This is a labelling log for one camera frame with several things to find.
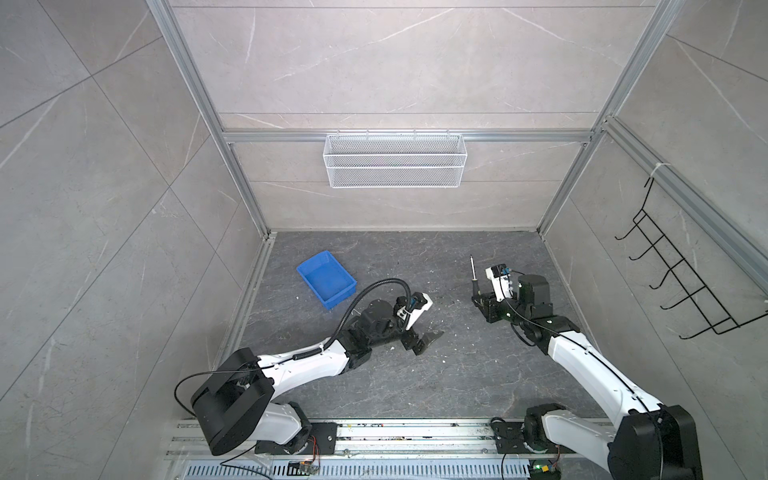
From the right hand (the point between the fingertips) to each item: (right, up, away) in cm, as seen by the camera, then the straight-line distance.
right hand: (478, 293), depth 85 cm
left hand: (-15, -4, -8) cm, 17 cm away
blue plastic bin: (-48, +2, +22) cm, 52 cm away
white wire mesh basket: (-9, +44, +16) cm, 48 cm away
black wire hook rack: (+40, -2, -26) cm, 48 cm away
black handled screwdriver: (-1, +2, -1) cm, 3 cm away
